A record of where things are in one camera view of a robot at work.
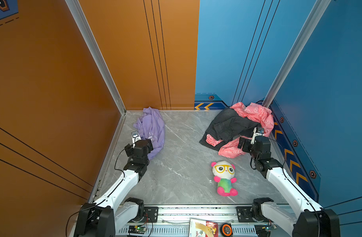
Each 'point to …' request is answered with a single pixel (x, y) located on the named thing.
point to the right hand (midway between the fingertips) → (246, 139)
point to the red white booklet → (199, 228)
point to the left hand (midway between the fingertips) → (138, 140)
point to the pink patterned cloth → (262, 115)
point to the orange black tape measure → (226, 230)
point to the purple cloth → (151, 124)
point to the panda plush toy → (223, 172)
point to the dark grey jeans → (226, 124)
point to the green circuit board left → (136, 229)
